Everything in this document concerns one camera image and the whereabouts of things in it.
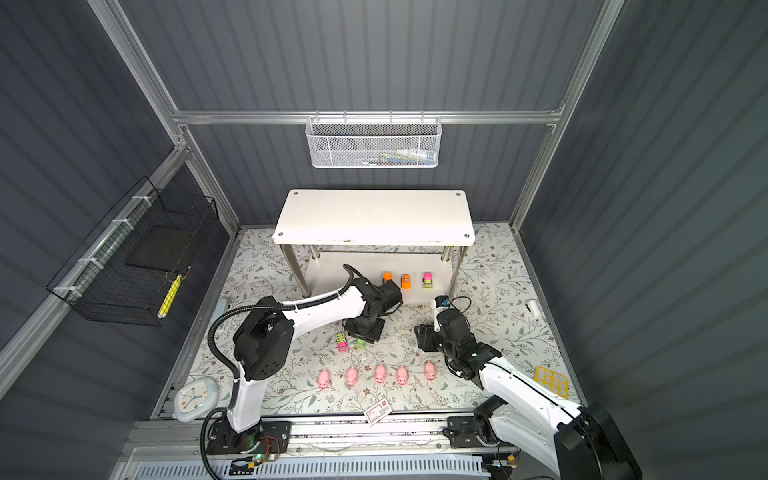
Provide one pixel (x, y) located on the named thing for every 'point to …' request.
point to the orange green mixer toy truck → (387, 275)
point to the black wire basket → (129, 266)
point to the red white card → (377, 412)
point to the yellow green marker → (169, 296)
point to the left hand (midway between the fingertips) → (369, 338)
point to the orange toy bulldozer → (406, 282)
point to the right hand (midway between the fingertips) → (426, 330)
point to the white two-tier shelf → (414, 237)
